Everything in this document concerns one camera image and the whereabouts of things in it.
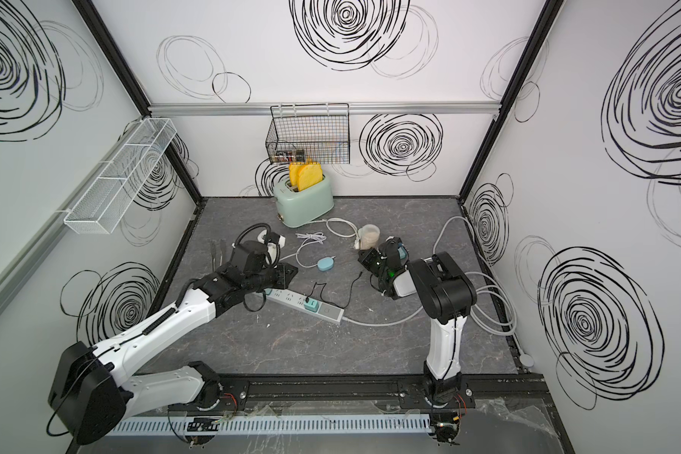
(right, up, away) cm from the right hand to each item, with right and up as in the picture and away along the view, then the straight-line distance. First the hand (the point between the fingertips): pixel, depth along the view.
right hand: (362, 248), depth 99 cm
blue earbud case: (-13, -6, 0) cm, 14 cm away
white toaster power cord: (-13, +10, +13) cm, 21 cm away
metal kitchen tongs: (-53, +1, +6) cm, 53 cm away
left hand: (-20, -4, -19) cm, 28 cm away
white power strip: (-12, -18, -13) cm, 25 cm away
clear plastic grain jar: (+2, +5, -2) cm, 5 cm away
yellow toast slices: (-21, +26, +1) cm, 33 cm away
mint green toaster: (-24, +14, +3) cm, 28 cm away
